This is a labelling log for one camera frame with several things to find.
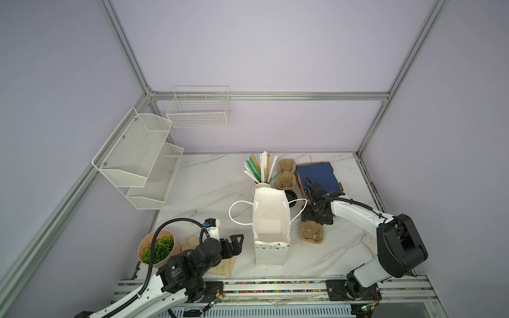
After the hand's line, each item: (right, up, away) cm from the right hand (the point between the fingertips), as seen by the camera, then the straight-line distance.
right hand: (307, 219), depth 90 cm
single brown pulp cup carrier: (+2, -6, -1) cm, 6 cm away
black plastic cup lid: (-6, +10, +8) cm, 14 cm away
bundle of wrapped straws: (-23, +24, +6) cm, 34 cm away
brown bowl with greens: (-58, -7, -16) cm, 61 cm away
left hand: (-32, -5, -14) cm, 36 cm away
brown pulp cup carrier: (-8, +19, +14) cm, 25 cm away
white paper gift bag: (-17, -2, -2) cm, 17 cm away
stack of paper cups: (-22, +15, +1) cm, 27 cm away
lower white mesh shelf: (-69, +12, -4) cm, 70 cm away
